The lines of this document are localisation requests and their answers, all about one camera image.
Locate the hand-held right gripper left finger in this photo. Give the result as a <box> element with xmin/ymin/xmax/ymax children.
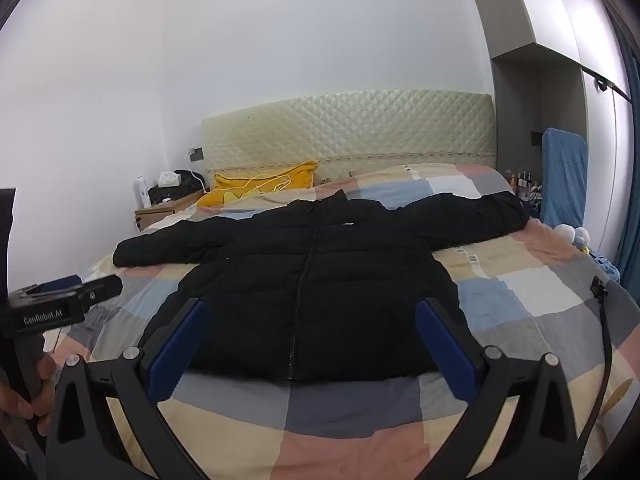
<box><xmin>45</xmin><ymin>298</ymin><xmax>208</xmax><ymax>480</ymax></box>

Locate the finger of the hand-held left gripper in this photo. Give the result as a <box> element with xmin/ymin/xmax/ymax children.
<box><xmin>81</xmin><ymin>275</ymin><xmax>124</xmax><ymax>307</ymax></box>

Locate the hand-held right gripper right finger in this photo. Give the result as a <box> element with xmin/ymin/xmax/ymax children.
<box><xmin>416</xmin><ymin>297</ymin><xmax>583</xmax><ymax>480</ymax></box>

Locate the black puffer jacket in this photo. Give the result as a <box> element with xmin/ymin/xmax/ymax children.
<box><xmin>112</xmin><ymin>188</ymin><xmax>530</xmax><ymax>383</ymax></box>

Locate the person's left hand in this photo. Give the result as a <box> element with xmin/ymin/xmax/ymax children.
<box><xmin>0</xmin><ymin>352</ymin><xmax>57</xmax><ymax>437</ymax></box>

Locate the wooden nightstand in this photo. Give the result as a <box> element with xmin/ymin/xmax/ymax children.
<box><xmin>135</xmin><ymin>189</ymin><xmax>206</xmax><ymax>233</ymax></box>

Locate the checkered patchwork quilt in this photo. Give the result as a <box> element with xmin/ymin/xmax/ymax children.
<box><xmin>45</xmin><ymin>162</ymin><xmax>637</xmax><ymax>480</ymax></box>

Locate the black bag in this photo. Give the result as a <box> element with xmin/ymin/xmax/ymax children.
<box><xmin>148</xmin><ymin>170</ymin><xmax>206</xmax><ymax>206</ymax></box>

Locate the white and blue plush toy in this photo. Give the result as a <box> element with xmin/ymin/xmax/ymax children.
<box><xmin>556</xmin><ymin>223</ymin><xmax>594</xmax><ymax>252</ymax></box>

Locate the blue knit cloth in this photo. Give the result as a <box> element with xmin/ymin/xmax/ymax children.
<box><xmin>590</xmin><ymin>250</ymin><xmax>622</xmax><ymax>285</ymax></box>

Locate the row of cosmetic bottles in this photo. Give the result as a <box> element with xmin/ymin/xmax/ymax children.
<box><xmin>506</xmin><ymin>169</ymin><xmax>544</xmax><ymax>202</ymax></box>

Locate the blue towel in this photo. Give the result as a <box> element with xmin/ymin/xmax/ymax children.
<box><xmin>540</xmin><ymin>127</ymin><xmax>589</xmax><ymax>231</ymax></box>

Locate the yellow pillow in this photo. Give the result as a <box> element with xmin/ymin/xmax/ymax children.
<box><xmin>196</xmin><ymin>161</ymin><xmax>319</xmax><ymax>208</ymax></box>

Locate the beige quilted headboard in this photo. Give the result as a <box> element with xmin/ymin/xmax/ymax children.
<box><xmin>201</xmin><ymin>89</ymin><xmax>497</xmax><ymax>193</ymax></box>

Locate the grey wardrobe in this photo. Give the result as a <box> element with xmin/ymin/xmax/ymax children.
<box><xmin>462</xmin><ymin>0</ymin><xmax>626</xmax><ymax>226</ymax></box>

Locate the white charging cable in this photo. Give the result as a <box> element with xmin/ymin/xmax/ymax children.
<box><xmin>184</xmin><ymin>152</ymin><xmax>207</xmax><ymax>192</ymax></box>

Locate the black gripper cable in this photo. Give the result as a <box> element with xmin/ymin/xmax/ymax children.
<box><xmin>575</xmin><ymin>275</ymin><xmax>617</xmax><ymax>442</ymax></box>

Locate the black curtain rail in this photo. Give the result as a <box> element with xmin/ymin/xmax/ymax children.
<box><xmin>580</xmin><ymin>64</ymin><xmax>632</xmax><ymax>104</ymax></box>

